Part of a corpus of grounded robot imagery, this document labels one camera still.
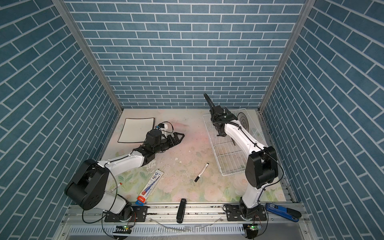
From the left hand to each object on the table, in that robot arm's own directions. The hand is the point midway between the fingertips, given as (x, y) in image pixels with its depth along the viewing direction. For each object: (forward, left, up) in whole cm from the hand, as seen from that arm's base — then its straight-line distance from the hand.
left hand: (181, 138), depth 86 cm
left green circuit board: (-42, +27, -18) cm, 53 cm away
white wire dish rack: (-6, -30, -11) cm, 33 cm away
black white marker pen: (-16, -12, -13) cm, 24 cm away
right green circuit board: (-43, -35, -15) cm, 58 cm away
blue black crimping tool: (-37, -53, -10) cm, 66 cm away
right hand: (+5, -28, +4) cm, 29 cm away
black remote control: (-35, -1, -13) cm, 38 cm away
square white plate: (+17, +36, -15) cm, 42 cm away
